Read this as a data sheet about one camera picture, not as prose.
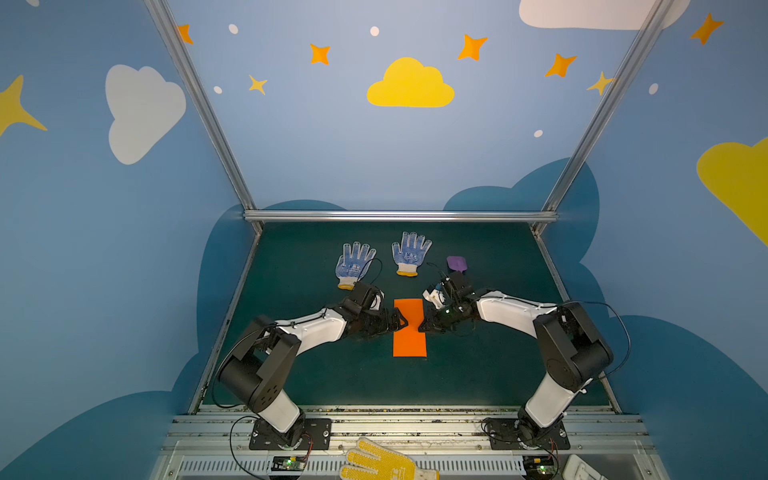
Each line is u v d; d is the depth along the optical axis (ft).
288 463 2.35
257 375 1.47
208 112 2.83
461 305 2.35
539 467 2.34
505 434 2.44
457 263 3.56
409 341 2.97
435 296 2.83
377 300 2.42
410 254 3.74
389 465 2.31
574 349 1.57
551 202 3.77
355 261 3.65
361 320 2.46
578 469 2.26
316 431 2.49
